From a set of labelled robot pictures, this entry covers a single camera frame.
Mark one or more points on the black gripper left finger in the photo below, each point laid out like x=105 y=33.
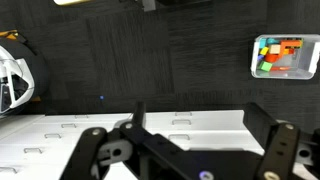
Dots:
x=140 y=143

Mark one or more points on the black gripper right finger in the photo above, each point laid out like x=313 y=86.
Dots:
x=280 y=150

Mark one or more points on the white drawer cabinet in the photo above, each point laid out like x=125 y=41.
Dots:
x=213 y=133

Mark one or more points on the green toy cube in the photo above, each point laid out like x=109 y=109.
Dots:
x=265 y=66

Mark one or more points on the red toy block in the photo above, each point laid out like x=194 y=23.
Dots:
x=271 y=57

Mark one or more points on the clear plastic bin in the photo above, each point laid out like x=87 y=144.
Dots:
x=301 y=56

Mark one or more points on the yellow toy block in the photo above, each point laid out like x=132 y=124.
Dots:
x=264 y=50

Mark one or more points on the tan toy cube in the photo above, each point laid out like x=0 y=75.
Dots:
x=275 y=49

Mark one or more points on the orange toy block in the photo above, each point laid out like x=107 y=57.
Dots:
x=289 y=45

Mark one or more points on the teal toy block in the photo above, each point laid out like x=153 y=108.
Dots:
x=265 y=41

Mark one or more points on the white mobile robot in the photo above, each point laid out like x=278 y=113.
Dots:
x=33 y=66

